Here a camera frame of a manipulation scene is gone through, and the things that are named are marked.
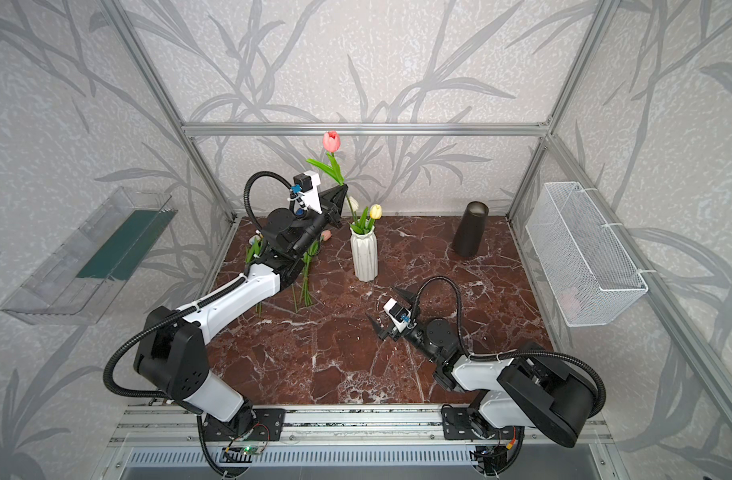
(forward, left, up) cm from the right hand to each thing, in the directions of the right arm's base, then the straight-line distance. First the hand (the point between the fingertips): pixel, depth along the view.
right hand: (384, 290), depth 78 cm
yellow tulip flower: (+17, +2, +12) cm, 21 cm away
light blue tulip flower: (+26, +48, -17) cm, 57 cm away
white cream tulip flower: (+17, +8, +15) cm, 24 cm away
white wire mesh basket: (-6, -43, +16) cm, 46 cm away
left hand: (+17, +8, +23) cm, 30 cm away
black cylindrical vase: (+28, -29, -9) cm, 42 cm away
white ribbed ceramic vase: (+14, +6, 0) cm, 16 cm away
